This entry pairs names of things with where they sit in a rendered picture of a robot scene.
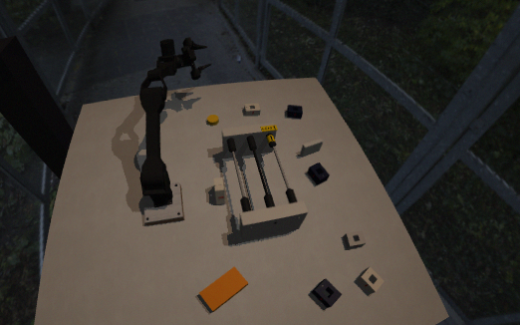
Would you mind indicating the yellow short cylinder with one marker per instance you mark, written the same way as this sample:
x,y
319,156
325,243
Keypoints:
x,y
212,120

